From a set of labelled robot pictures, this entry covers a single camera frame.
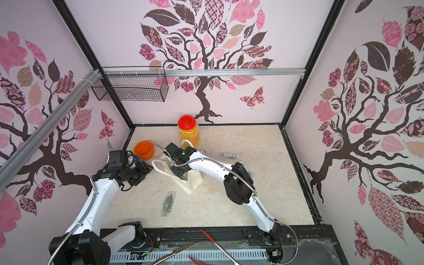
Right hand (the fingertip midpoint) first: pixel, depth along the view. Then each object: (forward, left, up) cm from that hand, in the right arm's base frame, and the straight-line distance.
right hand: (178, 167), depth 87 cm
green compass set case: (-16, +4, -8) cm, 18 cm away
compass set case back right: (+12, -28, -8) cm, 32 cm away
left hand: (-6, +13, +4) cm, 15 cm away
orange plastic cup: (+18, +26, -7) cm, 32 cm away
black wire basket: (+64, +40, +9) cm, 76 cm away
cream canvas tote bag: (-1, +7, +4) cm, 8 cm away
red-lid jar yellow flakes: (+24, -4, +4) cm, 24 cm away
